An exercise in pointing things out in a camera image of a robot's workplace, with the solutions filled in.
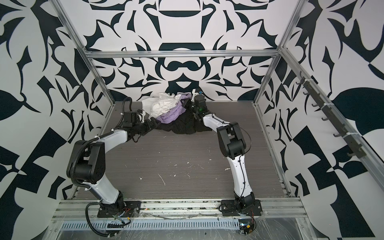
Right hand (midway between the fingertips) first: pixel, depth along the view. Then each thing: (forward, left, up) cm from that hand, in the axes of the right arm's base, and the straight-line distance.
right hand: (180, 97), depth 96 cm
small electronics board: (-65, -32, -21) cm, 75 cm away
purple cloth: (-7, +7, -10) cm, 14 cm away
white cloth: (+1, +16, -8) cm, 18 cm away
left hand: (-13, +15, -7) cm, 21 cm away
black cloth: (-10, -4, -14) cm, 18 cm away
